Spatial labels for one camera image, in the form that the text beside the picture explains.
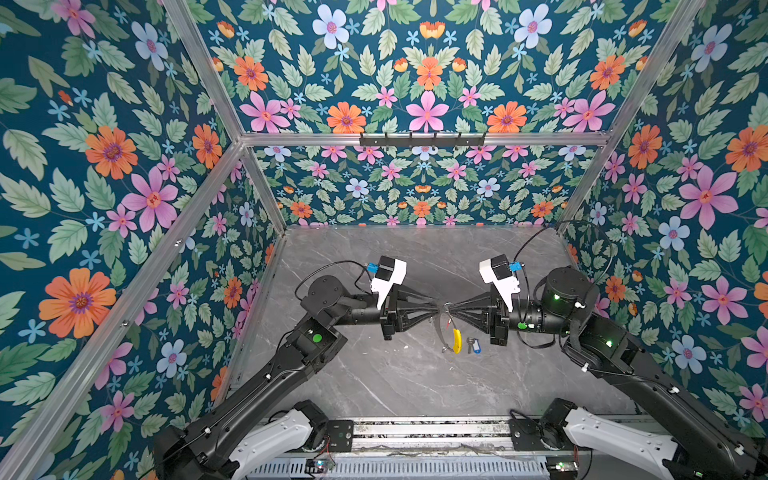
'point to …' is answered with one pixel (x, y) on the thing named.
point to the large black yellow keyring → (457, 345)
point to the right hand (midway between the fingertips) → (454, 308)
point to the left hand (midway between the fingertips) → (437, 309)
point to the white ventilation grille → (402, 468)
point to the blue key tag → (476, 346)
